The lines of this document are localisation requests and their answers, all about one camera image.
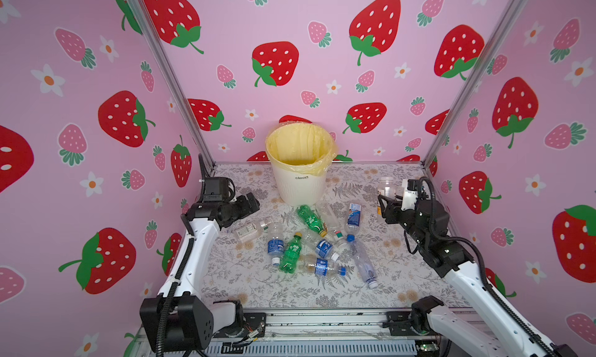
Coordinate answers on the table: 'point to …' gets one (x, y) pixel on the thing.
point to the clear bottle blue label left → (275, 243)
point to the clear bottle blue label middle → (321, 247)
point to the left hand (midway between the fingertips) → (249, 206)
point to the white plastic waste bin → (296, 188)
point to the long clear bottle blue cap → (364, 265)
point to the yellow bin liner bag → (303, 147)
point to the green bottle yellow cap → (289, 261)
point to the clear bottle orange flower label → (334, 227)
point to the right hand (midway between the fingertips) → (385, 195)
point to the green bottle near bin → (312, 220)
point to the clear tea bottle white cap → (387, 187)
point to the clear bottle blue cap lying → (320, 266)
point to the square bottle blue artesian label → (353, 222)
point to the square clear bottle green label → (251, 230)
